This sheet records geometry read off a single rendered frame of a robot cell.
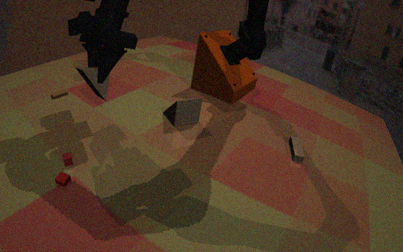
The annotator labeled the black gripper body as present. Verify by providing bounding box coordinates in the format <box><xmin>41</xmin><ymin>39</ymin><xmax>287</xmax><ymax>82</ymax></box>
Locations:
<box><xmin>79</xmin><ymin>3</ymin><xmax>138</xmax><ymax>50</ymax></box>

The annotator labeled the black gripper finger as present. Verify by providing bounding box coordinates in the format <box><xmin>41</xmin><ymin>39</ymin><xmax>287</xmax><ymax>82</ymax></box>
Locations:
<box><xmin>95</xmin><ymin>46</ymin><xmax>127</xmax><ymax>83</ymax></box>
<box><xmin>82</xmin><ymin>44</ymin><xmax>99</xmax><ymax>68</ymax></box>

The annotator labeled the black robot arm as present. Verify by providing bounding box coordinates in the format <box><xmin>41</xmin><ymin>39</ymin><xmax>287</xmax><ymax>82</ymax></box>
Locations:
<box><xmin>68</xmin><ymin>0</ymin><xmax>269</xmax><ymax>65</ymax></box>

